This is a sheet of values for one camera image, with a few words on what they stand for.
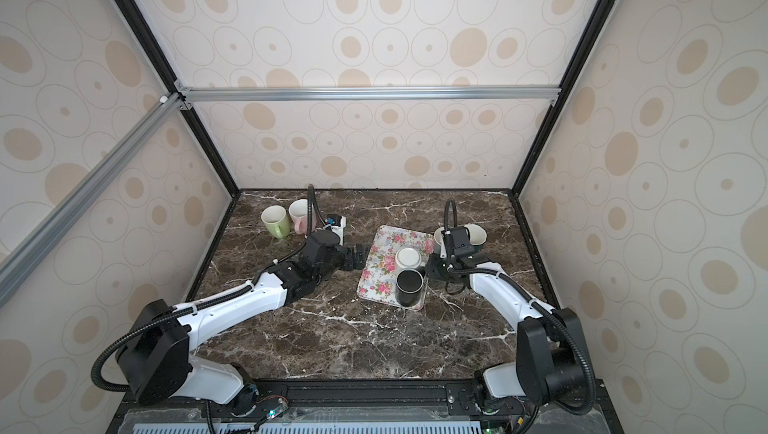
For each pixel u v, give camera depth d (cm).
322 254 62
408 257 91
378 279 95
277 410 71
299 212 104
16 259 52
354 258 74
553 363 42
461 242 69
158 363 41
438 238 94
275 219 101
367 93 92
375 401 74
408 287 83
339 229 74
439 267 79
